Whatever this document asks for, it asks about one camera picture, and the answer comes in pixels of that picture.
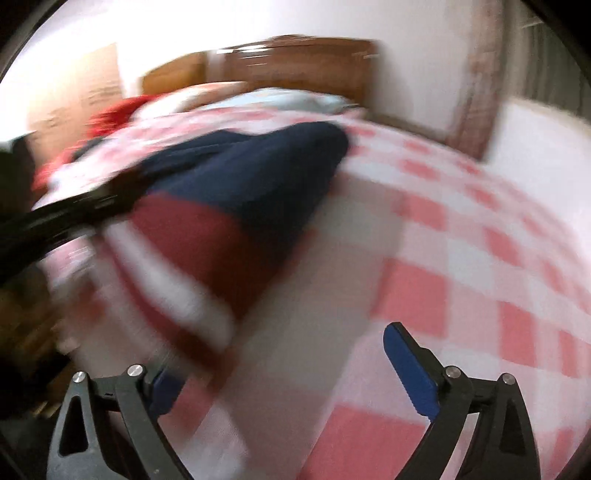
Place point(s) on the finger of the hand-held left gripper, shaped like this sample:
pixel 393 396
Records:
pixel 69 217

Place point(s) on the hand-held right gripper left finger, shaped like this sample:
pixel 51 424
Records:
pixel 164 390

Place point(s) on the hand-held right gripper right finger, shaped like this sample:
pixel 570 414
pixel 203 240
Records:
pixel 411 369

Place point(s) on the striped knit sweater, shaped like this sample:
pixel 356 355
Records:
pixel 240 184

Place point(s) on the red bed sheet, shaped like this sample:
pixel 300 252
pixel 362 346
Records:
pixel 48 168

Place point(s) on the pink checked bed sheet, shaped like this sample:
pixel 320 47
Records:
pixel 461 277

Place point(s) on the wooden wardrobe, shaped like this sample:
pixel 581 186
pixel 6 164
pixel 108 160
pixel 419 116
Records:
pixel 74 92

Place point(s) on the small wooden headboard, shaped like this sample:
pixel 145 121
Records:
pixel 173 74

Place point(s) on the orange floral pillow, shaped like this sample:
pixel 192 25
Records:
pixel 212 94

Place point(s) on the light blue floral pillow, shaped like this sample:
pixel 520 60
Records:
pixel 286 99

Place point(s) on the large carved wooden headboard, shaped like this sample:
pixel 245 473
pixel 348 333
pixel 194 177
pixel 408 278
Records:
pixel 300 64

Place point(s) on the pink floral curtain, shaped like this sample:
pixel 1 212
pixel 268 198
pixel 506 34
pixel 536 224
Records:
pixel 478 83

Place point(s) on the white window grille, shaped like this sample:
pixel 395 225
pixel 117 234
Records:
pixel 549 50

